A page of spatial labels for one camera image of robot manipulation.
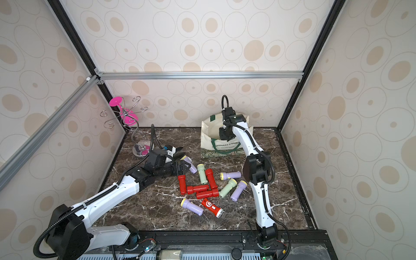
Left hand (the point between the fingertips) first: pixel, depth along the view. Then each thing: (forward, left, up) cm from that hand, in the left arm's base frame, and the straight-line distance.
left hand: (189, 166), depth 79 cm
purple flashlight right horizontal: (+2, -18, -14) cm, 23 cm away
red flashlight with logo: (-17, -14, -14) cm, 26 cm away
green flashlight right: (-2, -23, -14) cm, 27 cm away
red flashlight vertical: (+1, +6, -15) cm, 16 cm away
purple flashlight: (-4, -28, -14) cm, 31 cm away
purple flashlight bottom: (-15, -2, -15) cm, 21 cm away
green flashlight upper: (+7, -5, -15) cm, 17 cm away
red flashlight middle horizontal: (-6, -1, -14) cm, 16 cm away
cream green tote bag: (+15, -11, -1) cm, 18 cm away
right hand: (+25, -23, -5) cm, 34 cm away
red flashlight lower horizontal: (-8, -9, -15) cm, 19 cm away
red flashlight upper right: (+5, -10, -14) cm, 18 cm away
